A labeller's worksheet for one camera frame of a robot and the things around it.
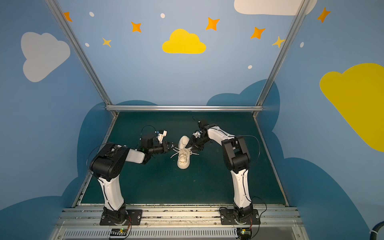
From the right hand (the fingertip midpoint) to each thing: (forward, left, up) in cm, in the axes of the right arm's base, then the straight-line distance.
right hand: (188, 147), depth 95 cm
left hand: (0, +8, +2) cm, 8 cm away
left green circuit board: (-47, +32, -8) cm, 57 cm away
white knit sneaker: (-10, +2, +1) cm, 10 cm away
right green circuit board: (-43, -32, -9) cm, 54 cm away
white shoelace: (-3, +3, +1) cm, 4 cm away
